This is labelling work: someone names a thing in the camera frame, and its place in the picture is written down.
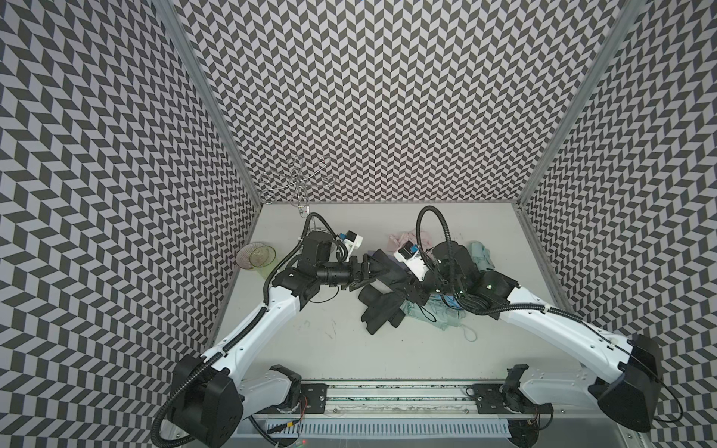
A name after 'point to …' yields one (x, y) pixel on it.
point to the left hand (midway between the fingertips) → (381, 277)
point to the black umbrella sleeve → (390, 272)
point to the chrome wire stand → (298, 178)
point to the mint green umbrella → (440, 314)
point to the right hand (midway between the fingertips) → (399, 284)
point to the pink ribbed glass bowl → (244, 252)
